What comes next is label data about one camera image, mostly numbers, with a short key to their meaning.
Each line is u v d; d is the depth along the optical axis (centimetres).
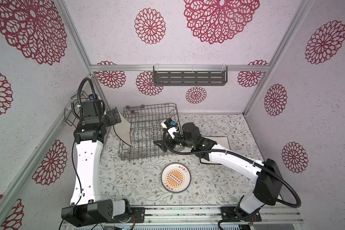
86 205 37
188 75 92
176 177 84
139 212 75
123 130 107
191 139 58
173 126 61
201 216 75
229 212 74
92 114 48
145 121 117
